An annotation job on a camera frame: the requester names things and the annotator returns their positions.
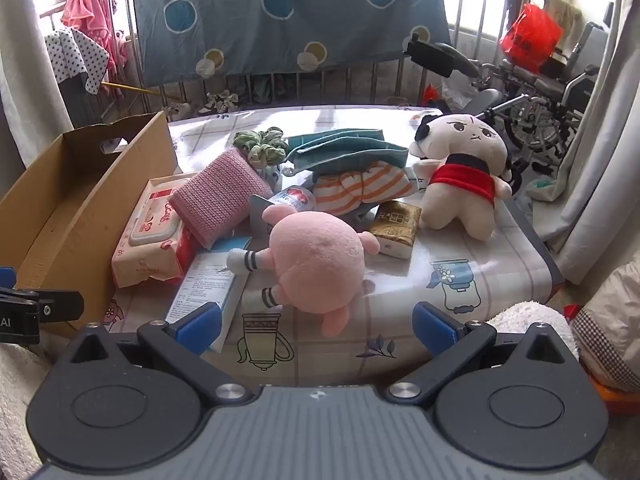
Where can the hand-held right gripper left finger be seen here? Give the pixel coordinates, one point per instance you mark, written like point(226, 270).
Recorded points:
point(200, 327)

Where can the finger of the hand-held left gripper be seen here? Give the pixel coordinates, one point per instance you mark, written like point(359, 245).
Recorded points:
point(55, 306)
point(6, 277)

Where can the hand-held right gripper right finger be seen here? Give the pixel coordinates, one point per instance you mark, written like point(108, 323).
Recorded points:
point(435, 327)

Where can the brown cardboard box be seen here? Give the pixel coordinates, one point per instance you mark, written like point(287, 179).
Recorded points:
point(95, 210)

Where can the pink plush toy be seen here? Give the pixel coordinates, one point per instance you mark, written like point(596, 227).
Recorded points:
point(315, 260)

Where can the pink knitted cloth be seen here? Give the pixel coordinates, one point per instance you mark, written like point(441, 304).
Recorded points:
point(215, 195)

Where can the white tube with red label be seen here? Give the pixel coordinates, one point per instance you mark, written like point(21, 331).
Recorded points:
point(295, 199)

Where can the green tie-dye scrunchie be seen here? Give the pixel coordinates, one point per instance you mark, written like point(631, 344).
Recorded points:
point(260, 147)

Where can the printed checked tablecloth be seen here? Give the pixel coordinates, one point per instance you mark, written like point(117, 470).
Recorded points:
point(425, 290)

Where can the blue and white tissue pack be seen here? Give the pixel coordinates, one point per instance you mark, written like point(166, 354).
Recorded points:
point(210, 280)

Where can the white fleece blanket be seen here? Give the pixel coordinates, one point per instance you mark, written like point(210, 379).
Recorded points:
point(535, 320)
point(20, 400)

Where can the pink wet wipes pack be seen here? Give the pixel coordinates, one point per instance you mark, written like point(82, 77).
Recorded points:
point(150, 230)

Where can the cream plush doll red shirt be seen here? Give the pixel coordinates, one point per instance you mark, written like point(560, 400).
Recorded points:
point(460, 205)

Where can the orange striped white cloth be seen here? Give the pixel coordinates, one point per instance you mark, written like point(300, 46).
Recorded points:
point(360, 185)

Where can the checkered cream pillow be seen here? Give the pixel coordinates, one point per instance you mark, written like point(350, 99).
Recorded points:
point(610, 340)

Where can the grey hanging cloth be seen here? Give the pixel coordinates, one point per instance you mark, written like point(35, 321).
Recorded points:
point(80, 102)

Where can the white curtain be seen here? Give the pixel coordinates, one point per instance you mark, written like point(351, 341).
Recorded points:
point(600, 185)
point(25, 85)

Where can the orange plastic item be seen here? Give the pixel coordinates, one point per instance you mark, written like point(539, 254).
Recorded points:
point(620, 400)

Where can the white shoes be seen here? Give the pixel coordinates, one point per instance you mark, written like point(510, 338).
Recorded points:
point(178, 109)
point(220, 102)

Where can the yellow stick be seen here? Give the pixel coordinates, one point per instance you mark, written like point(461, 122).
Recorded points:
point(135, 90)

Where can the polka dot hanging garment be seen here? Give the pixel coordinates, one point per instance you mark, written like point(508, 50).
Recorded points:
point(75, 57)

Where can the metal window railing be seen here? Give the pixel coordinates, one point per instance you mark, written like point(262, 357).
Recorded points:
point(401, 80)

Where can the wheelchair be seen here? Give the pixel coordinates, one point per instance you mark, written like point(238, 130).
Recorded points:
point(445, 57)

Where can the pink hanging garment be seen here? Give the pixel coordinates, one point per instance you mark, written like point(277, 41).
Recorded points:
point(95, 10)

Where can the red plastic bag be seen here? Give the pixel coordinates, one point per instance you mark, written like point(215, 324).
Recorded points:
point(530, 35)

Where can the blue blanket with circles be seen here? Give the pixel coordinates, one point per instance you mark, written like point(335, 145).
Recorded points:
point(300, 25)

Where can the beige hanging towel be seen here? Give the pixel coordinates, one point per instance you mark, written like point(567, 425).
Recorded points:
point(565, 12)

